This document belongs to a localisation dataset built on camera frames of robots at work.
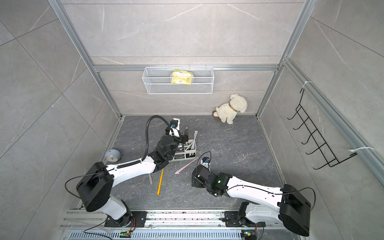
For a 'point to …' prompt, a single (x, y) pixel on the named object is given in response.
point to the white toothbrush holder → (185, 150)
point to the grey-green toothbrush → (150, 179)
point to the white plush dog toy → (226, 111)
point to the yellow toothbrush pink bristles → (159, 186)
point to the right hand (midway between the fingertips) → (197, 179)
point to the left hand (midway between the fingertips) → (182, 123)
